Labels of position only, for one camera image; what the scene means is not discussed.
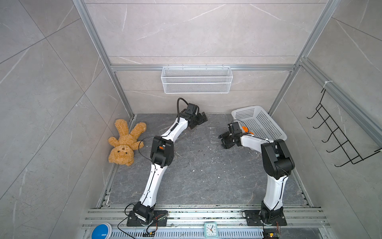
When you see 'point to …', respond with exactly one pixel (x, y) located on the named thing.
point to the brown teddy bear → (122, 153)
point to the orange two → (251, 133)
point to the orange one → (245, 129)
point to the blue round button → (102, 231)
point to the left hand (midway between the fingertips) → (206, 118)
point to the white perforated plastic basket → (257, 122)
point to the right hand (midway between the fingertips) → (219, 138)
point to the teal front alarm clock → (210, 229)
